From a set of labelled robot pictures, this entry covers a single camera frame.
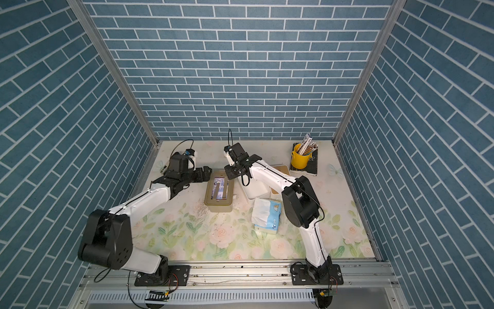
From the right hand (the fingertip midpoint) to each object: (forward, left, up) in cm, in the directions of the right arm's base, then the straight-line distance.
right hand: (231, 170), depth 93 cm
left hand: (-3, +10, +3) cm, 11 cm away
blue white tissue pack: (-19, -18, -6) cm, 27 cm away
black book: (+14, -43, -10) cm, 46 cm away
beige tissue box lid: (-14, -2, -1) cm, 14 cm away
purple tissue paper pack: (-8, +5, -4) cm, 10 cm away
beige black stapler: (+2, +38, -7) cm, 39 cm away
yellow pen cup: (+13, -35, -1) cm, 37 cm away
